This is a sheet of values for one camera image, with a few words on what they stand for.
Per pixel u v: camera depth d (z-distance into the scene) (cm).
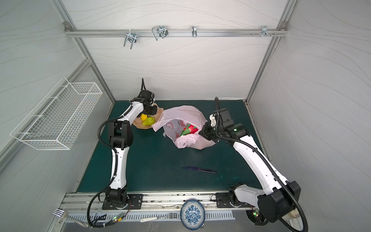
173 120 86
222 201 73
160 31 77
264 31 76
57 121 68
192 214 70
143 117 101
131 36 78
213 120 70
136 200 74
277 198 37
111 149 64
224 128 55
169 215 70
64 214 69
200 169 85
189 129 93
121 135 63
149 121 101
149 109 91
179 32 79
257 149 45
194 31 78
